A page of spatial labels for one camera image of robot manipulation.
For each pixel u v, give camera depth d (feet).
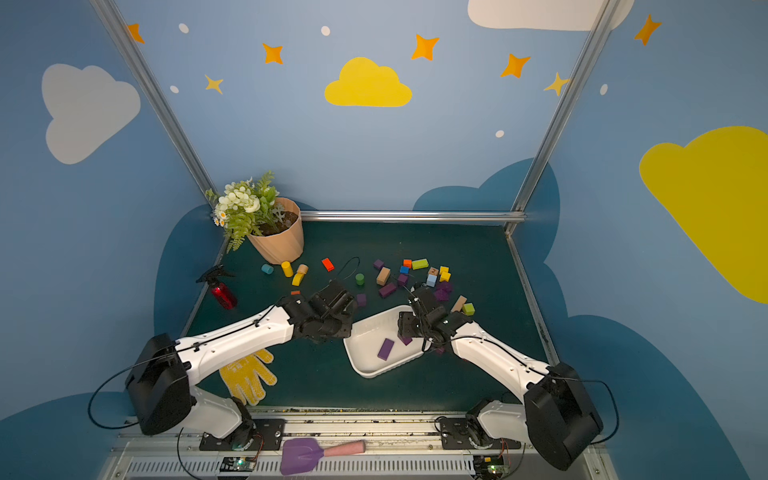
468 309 3.16
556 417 1.34
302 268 3.53
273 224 3.32
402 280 3.41
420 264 3.59
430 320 2.12
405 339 2.96
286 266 3.40
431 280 3.41
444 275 3.42
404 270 3.44
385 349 2.91
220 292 3.00
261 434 2.43
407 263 3.53
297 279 3.43
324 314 2.02
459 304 3.19
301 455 2.32
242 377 2.70
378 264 3.55
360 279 3.39
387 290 3.38
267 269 3.48
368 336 2.97
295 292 3.34
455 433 2.45
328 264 3.55
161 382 1.34
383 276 3.42
